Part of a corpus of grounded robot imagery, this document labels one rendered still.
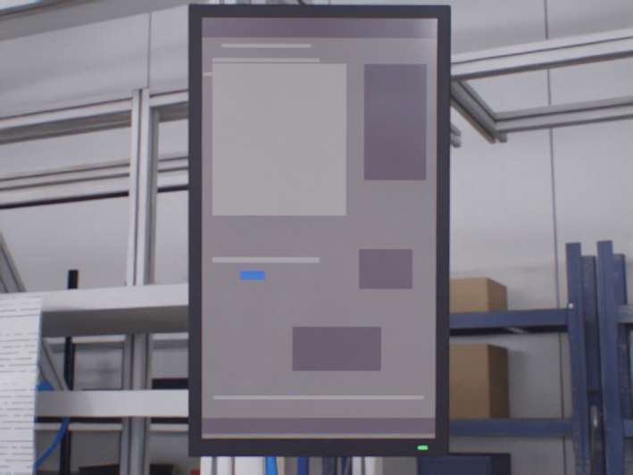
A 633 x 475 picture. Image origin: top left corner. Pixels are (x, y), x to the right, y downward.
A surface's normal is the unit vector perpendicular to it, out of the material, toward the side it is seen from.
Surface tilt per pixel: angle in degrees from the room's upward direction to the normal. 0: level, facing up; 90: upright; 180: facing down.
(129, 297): 90
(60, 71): 90
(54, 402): 90
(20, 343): 88
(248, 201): 101
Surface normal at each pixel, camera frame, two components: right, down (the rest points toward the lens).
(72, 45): -0.41, -0.16
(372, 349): 0.01, 0.02
